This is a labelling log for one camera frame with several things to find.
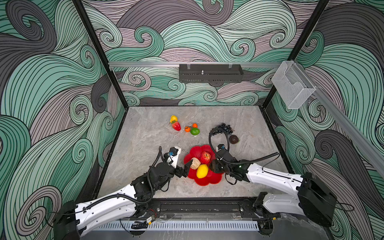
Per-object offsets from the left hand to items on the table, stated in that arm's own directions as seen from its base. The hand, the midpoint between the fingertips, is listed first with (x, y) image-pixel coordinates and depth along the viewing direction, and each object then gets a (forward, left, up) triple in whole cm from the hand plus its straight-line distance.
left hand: (185, 155), depth 74 cm
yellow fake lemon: (-3, -10, -13) cm, 16 cm away
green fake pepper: (+25, -6, -14) cm, 29 cm away
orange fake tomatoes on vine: (+28, -1, -15) cm, 32 cm away
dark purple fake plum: (+18, -31, -13) cm, 38 cm away
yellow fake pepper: (+37, +10, -13) cm, 40 cm away
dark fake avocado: (-3, -16, -5) cm, 17 cm away
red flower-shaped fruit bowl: (-5, -16, -18) cm, 25 cm away
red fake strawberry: (+30, +7, -14) cm, 34 cm away
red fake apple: (+5, -12, -11) cm, 17 cm away
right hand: (+1, -16, -13) cm, 21 cm away
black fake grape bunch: (+27, -25, -13) cm, 39 cm away
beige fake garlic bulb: (+1, -6, -11) cm, 13 cm away
